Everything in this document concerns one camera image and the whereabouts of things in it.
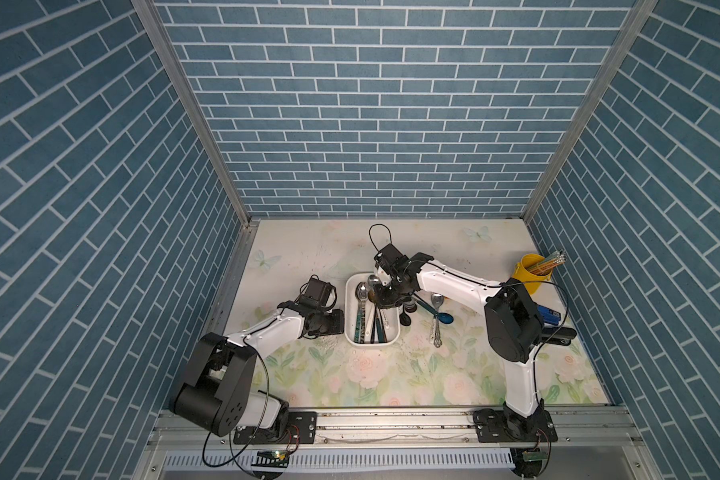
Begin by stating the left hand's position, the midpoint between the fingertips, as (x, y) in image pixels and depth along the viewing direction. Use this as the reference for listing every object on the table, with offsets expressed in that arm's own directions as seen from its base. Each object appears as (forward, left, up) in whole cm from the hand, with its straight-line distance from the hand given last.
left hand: (347, 326), depth 89 cm
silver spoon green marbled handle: (+11, -4, 0) cm, 12 cm away
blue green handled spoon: (+4, -30, -1) cm, 30 cm away
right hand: (+5, -10, +4) cm, 11 cm away
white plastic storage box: (+2, -13, +3) cm, 13 cm away
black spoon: (+3, -17, 0) cm, 18 cm away
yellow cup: (+14, -55, +8) cm, 58 cm away
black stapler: (-2, -65, -1) cm, 65 cm away
